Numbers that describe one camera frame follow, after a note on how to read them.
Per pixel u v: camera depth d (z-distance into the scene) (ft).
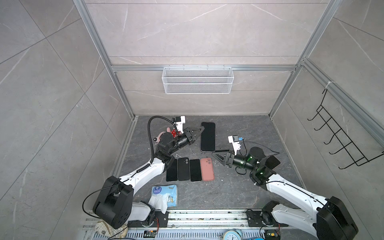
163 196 2.46
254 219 2.39
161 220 2.39
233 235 2.16
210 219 2.45
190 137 2.11
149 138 2.04
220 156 2.36
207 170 2.98
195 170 2.98
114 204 1.35
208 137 2.26
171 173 2.90
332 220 1.31
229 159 2.08
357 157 1.93
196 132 2.22
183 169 3.13
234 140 2.16
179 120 2.25
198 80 3.30
